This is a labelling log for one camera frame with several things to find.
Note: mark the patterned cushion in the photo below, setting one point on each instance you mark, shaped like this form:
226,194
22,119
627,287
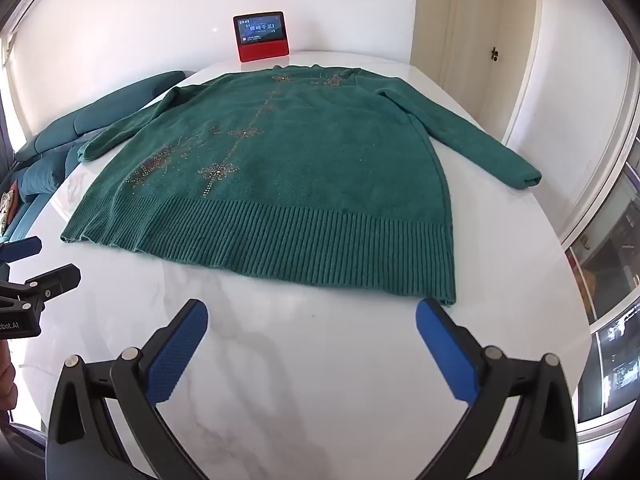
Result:
7,206

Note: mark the cream door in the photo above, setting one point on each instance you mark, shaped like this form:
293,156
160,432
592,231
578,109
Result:
507,55

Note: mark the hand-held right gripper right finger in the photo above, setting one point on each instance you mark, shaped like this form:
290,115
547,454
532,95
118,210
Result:
445,355

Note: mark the green knit sweater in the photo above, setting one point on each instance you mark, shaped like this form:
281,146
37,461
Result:
320,160

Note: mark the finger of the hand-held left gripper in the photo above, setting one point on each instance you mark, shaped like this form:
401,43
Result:
52,280
21,248

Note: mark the window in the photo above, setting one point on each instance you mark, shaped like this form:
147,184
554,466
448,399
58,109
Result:
610,280

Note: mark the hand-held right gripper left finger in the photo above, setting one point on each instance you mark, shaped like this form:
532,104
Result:
177,355

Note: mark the teal sofa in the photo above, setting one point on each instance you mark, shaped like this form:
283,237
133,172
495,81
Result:
60,130

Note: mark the person's left hand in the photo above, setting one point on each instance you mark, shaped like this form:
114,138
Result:
5,377

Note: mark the red smart display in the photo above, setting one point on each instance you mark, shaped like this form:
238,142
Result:
261,40

